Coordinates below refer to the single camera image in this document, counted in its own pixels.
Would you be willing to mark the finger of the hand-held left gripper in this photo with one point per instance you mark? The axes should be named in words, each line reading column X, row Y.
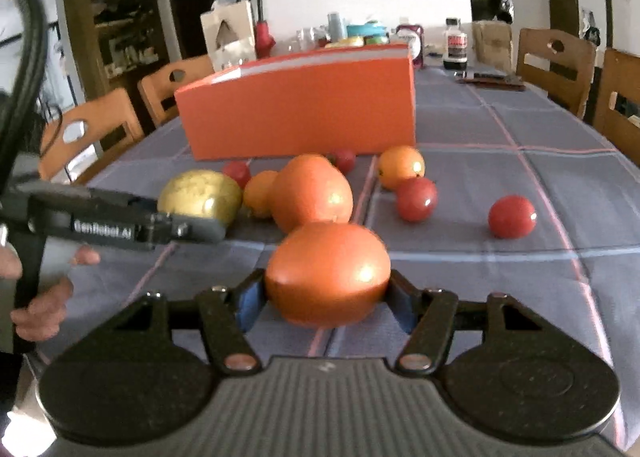
column 195, row 231
column 125, row 198

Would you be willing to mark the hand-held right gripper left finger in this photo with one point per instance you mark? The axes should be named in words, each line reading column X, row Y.
column 249, row 299

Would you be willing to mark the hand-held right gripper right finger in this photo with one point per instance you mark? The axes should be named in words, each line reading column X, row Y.
column 402, row 299

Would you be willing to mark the yellow pear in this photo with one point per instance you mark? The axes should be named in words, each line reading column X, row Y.
column 200, row 197

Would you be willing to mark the large orange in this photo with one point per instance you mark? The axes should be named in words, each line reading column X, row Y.
column 327, row 277
column 310, row 192

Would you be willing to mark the small orange mandarin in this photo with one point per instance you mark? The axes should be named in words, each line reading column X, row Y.
column 400, row 167
column 257, row 194

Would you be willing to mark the red tomato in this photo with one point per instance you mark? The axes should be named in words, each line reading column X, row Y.
column 236, row 173
column 512, row 217
column 345, row 160
column 417, row 199

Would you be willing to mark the orange cardboard box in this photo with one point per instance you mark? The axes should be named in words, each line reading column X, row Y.
column 300, row 107

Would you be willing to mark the person's left hand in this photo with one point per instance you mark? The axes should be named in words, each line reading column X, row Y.
column 47, row 312

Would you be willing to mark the wooden chair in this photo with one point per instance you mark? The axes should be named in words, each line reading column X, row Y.
column 620, row 107
column 555, row 67
column 105, row 124
column 170, row 87

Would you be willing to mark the plaid blue-grey tablecloth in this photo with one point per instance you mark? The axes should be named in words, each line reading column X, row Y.
column 500, row 287

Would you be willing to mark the wooden shelf cabinet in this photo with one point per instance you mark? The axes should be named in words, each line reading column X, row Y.
column 115, row 22

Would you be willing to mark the large white paper bag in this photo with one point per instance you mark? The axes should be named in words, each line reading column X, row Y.
column 230, row 37

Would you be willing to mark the clear glass jar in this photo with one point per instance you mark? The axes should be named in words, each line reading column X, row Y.
column 307, row 38

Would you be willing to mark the dark flat case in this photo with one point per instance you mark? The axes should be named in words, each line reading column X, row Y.
column 492, row 81

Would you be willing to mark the pale blue bottle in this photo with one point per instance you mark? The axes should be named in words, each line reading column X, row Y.
column 336, row 26

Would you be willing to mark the red label bottle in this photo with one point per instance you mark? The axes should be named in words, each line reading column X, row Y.
column 456, row 44

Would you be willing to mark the teal bowl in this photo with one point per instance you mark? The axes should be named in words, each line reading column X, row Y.
column 367, row 29

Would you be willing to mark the brown paper bag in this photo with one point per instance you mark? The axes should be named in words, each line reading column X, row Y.
column 492, row 47

